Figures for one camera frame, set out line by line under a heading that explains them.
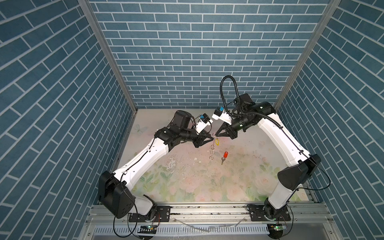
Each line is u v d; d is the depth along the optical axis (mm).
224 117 634
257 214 734
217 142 720
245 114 534
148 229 722
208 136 671
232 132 618
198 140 640
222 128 661
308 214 753
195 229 706
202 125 628
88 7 702
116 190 389
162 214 732
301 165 429
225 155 959
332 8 713
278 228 708
